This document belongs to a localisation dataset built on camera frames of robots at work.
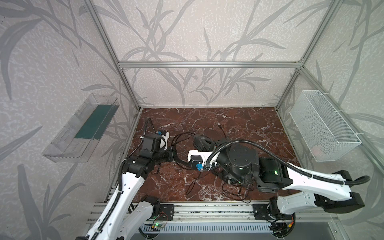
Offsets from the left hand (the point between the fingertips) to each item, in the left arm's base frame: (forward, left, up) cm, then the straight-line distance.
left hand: (178, 146), depth 74 cm
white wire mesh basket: (0, -65, +13) cm, 66 cm away
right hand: (-5, -13, +22) cm, 26 cm away
